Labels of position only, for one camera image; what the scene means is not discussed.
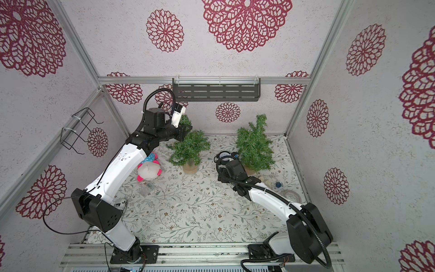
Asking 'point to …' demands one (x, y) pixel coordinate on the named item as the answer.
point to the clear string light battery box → (145, 190)
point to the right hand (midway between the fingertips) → (223, 169)
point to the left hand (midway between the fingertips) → (189, 128)
